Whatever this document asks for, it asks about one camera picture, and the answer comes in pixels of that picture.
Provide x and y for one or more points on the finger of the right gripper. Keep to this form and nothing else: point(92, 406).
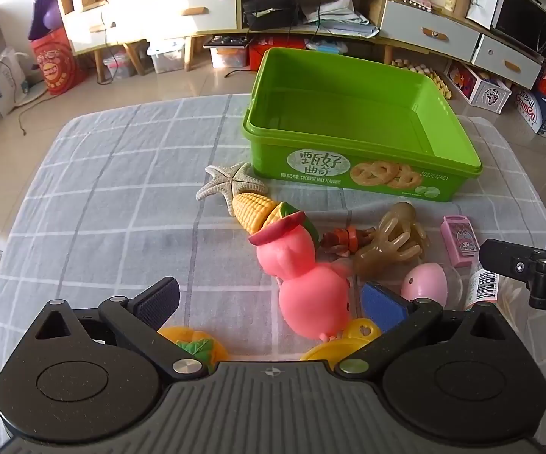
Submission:
point(524, 264)

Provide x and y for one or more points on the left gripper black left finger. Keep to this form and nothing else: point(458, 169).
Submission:
point(135, 323)

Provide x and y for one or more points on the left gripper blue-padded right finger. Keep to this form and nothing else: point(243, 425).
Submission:
point(402, 323)

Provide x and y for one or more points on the yellow toy pot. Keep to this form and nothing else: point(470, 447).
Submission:
point(357, 334)

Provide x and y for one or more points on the pink toy egg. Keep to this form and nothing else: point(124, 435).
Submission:
point(427, 280)

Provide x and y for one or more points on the pink rubber pig toy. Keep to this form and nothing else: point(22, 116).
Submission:
point(313, 295)

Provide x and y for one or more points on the orange toy lobster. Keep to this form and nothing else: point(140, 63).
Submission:
point(345, 242)

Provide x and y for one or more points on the small pink toy box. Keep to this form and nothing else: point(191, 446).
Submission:
point(460, 240)

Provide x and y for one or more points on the yellow toy corn cob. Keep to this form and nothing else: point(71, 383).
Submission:
point(255, 211)

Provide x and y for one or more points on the beige starfish toy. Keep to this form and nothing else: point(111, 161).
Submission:
point(230, 181)

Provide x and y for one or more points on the green plastic biscuit box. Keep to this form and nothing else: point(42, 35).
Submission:
point(330, 119)

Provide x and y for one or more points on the clear cotton swab jar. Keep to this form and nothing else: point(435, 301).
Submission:
point(471, 285)

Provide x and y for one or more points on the grey checked tablecloth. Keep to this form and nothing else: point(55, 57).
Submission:
point(112, 210)

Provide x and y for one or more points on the white blue carton box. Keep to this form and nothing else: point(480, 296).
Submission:
point(531, 105)

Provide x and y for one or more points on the white toy crate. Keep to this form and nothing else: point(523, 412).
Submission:
point(479, 89)

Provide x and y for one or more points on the yellow egg tray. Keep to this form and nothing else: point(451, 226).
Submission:
point(424, 70)

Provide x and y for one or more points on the black microwave oven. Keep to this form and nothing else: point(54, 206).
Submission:
point(521, 21)

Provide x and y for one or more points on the red paper gift bag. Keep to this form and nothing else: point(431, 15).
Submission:
point(59, 67)

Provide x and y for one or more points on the white plastic shopping bag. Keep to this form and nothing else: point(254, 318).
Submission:
point(14, 86)

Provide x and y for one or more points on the clear plastic storage bin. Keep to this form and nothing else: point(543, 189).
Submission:
point(226, 57)

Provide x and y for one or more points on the stack of folded papers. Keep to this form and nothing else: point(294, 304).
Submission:
point(337, 17)

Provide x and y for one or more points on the white wooden tv cabinet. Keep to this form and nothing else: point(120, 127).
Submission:
point(417, 25)

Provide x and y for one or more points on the black bag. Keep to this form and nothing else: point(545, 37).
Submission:
point(260, 15)

